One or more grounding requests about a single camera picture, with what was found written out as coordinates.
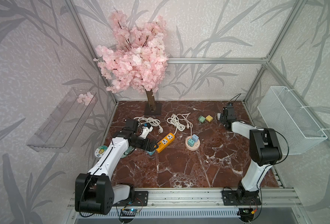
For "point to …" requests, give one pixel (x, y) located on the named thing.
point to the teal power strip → (151, 153)
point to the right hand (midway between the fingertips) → (227, 115)
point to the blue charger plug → (195, 137)
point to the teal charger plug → (190, 142)
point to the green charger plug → (201, 119)
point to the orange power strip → (165, 142)
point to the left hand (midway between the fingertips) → (151, 144)
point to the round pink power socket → (196, 146)
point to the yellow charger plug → (209, 118)
